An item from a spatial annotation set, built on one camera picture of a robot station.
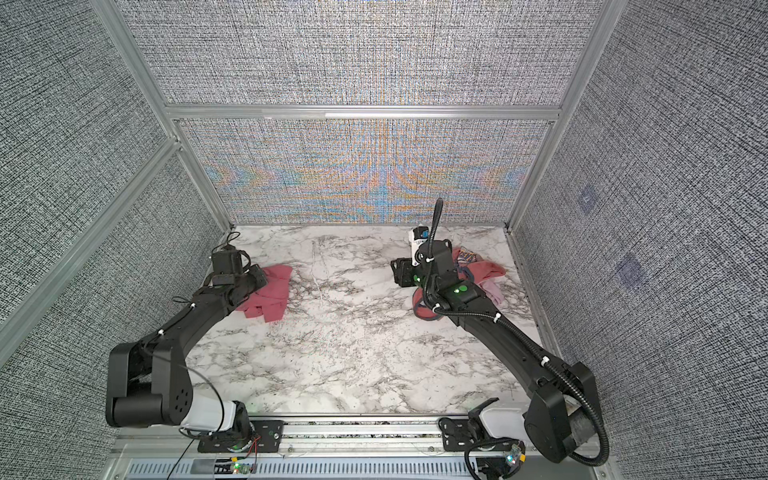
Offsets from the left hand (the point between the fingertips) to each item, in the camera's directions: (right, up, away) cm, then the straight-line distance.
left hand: (262, 273), depth 92 cm
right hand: (+42, +4, -11) cm, 43 cm away
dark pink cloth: (+2, -8, +1) cm, 9 cm away
